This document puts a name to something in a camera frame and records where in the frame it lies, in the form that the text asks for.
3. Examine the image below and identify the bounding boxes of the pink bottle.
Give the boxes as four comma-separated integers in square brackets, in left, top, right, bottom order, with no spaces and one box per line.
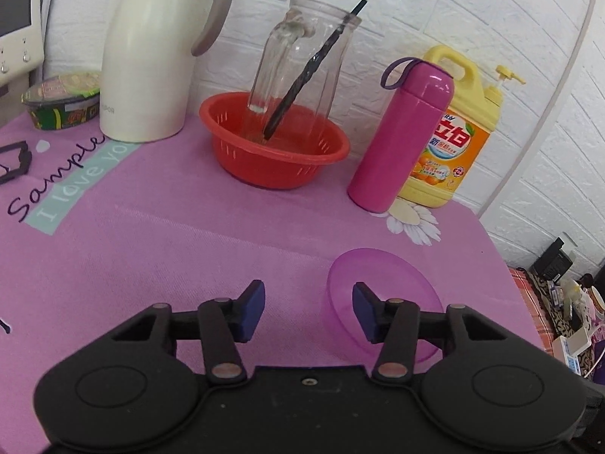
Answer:
[347,57,455,213]

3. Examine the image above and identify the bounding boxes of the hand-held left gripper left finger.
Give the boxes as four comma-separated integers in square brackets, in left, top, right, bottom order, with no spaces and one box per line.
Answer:
[111,280,266,384]

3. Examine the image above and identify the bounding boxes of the pink daisy tablecloth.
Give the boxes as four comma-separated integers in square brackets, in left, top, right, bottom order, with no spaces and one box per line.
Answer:
[0,99,554,454]

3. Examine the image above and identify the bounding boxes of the clear glass pitcher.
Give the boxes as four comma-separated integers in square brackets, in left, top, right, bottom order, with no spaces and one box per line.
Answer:
[247,0,363,145]

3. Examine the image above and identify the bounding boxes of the black stand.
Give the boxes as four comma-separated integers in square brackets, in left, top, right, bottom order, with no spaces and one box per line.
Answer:
[539,236,575,280]

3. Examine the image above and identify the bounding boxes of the green instant noodle cup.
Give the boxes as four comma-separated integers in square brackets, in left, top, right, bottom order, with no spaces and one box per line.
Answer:
[21,71,102,131]

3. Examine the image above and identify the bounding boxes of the leopard print cloth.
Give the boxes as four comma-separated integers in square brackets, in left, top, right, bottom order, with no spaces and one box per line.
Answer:
[529,269,584,341]

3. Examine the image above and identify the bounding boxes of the white appliance with screen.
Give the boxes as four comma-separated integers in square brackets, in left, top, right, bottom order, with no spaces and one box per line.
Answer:
[0,0,60,126]

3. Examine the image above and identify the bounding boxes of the black stirring stick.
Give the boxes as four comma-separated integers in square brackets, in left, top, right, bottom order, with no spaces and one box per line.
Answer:
[262,0,368,141]

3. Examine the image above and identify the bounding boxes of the cream thermos jug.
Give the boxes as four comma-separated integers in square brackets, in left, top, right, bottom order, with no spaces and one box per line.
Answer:
[99,0,234,143]

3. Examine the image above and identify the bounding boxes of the plaid blanket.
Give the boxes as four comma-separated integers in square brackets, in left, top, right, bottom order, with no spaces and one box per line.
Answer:
[508,265,605,379]

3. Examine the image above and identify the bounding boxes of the yellow detergent pump bottle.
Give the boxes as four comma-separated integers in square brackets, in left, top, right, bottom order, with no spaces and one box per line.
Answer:
[397,45,526,209]

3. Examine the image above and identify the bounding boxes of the red plastic strainer basin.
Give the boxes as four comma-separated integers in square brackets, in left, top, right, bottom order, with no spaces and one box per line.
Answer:
[199,92,351,190]

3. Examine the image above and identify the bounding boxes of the purple cloth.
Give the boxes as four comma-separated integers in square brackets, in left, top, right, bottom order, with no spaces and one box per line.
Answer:
[588,326,605,362]

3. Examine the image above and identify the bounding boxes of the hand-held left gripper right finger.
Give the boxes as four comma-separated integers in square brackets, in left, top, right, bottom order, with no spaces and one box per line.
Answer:
[352,282,513,381]

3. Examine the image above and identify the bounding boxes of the white cable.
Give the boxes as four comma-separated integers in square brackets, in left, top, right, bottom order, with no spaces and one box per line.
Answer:
[581,322,605,381]

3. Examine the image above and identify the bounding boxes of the white power strip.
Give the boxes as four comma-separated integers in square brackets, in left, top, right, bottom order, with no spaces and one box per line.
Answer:
[553,331,594,379]

